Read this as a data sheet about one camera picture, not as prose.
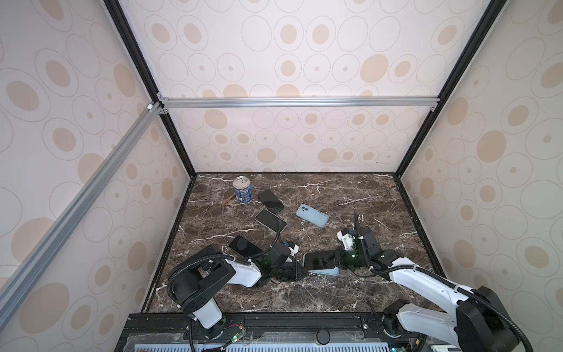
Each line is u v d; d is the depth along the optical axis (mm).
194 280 457
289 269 757
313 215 1037
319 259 948
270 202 1072
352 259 708
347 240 786
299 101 894
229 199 1093
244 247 925
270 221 991
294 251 831
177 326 730
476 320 404
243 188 1001
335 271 855
